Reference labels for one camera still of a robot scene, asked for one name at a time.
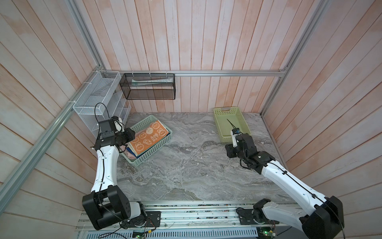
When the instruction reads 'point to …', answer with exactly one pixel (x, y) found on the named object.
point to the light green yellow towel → (129, 145)
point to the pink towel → (128, 153)
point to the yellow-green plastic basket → (227, 119)
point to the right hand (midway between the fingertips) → (229, 145)
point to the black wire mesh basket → (148, 86)
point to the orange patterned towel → (148, 137)
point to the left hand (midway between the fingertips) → (133, 135)
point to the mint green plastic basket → (137, 161)
